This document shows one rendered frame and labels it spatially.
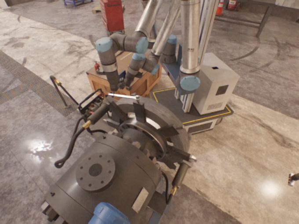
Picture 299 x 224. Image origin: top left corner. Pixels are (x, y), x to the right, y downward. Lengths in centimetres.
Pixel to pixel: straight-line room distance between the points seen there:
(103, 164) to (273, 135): 233
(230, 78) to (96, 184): 151
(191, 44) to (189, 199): 145
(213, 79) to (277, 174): 135
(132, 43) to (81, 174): 76
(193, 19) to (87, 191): 111
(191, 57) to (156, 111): 44
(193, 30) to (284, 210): 191
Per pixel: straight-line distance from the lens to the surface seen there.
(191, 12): 104
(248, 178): 214
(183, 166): 140
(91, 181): 90
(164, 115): 106
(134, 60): 120
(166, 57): 179
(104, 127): 225
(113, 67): 92
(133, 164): 97
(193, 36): 108
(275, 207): 217
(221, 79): 171
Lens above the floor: 173
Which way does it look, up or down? 47 degrees down
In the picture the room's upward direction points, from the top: straight up
